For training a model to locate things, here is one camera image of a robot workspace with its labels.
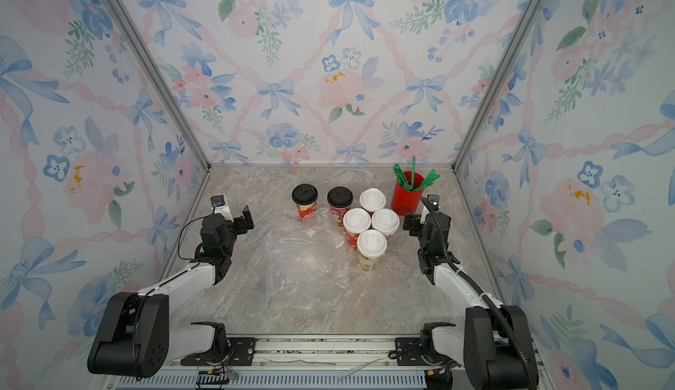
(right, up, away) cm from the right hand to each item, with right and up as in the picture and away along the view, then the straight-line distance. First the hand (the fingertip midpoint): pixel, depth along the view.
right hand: (428, 210), depth 87 cm
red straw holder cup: (-5, +2, +12) cm, 13 cm away
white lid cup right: (-15, -3, -5) cm, 16 cm away
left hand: (-64, +1, +1) cm, 64 cm away
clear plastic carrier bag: (-40, -18, +1) cm, 44 cm away
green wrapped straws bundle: (+2, +10, +4) cm, 11 cm away
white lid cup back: (-19, +3, +1) cm, 19 cm away
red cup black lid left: (-41, +4, +1) cm, 41 cm away
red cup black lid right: (-29, +3, +1) cm, 29 cm away
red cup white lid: (-24, -3, -5) cm, 25 cm away
